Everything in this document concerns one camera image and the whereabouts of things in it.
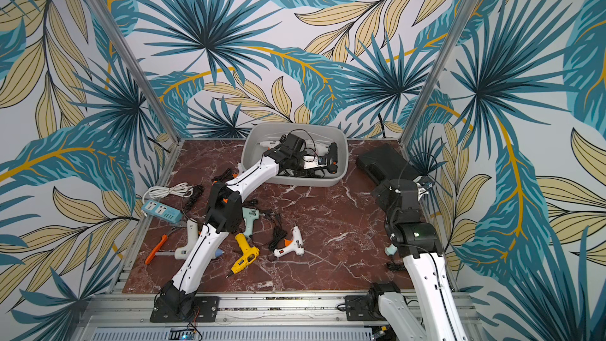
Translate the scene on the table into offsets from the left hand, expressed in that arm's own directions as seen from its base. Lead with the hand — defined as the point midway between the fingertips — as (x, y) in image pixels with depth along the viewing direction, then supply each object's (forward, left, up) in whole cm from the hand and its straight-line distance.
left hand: (311, 164), depth 101 cm
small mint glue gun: (-34, -28, -5) cm, 45 cm away
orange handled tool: (-35, +55, -6) cm, 66 cm away
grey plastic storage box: (+11, +28, -6) cm, 31 cm away
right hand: (-25, -24, +18) cm, 39 cm away
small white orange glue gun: (-33, +6, -6) cm, 34 cm away
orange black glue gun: (-28, +25, +22) cm, 44 cm away
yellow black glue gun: (-37, +21, -6) cm, 43 cm away
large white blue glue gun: (-36, +45, -5) cm, 58 cm away
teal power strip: (-21, +58, -5) cm, 62 cm away
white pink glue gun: (+12, -2, -2) cm, 12 cm away
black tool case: (+4, -33, -3) cm, 34 cm away
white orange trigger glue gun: (+15, +20, -4) cm, 25 cm away
